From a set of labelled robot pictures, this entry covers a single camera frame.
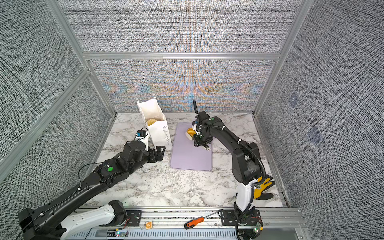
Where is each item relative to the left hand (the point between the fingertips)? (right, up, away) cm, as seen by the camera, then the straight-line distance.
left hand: (159, 148), depth 72 cm
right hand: (+20, +1, +18) cm, 27 cm away
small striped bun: (+15, +7, +21) cm, 27 cm away
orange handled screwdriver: (+16, -36, -1) cm, 39 cm away
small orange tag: (-5, -37, -1) cm, 37 cm away
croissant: (-9, +14, +20) cm, 26 cm away
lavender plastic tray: (+11, -8, +24) cm, 28 cm away
